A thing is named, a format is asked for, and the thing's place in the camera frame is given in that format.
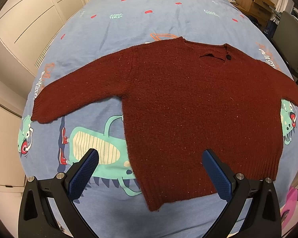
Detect dark red knit sweater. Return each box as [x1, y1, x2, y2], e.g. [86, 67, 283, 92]
[32, 37, 298, 211]

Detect pink object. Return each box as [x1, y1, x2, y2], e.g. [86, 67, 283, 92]
[281, 186, 298, 229]

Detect grey office chair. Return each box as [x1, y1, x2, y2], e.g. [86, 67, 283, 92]
[272, 11, 298, 85]

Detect white wardrobe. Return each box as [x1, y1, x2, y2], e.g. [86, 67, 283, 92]
[0, 0, 88, 192]

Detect blue dinosaur print bedspread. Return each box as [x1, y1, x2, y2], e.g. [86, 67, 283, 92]
[17, 0, 298, 237]

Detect wooden desk cabinet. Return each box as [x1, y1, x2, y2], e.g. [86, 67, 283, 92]
[234, 0, 276, 30]

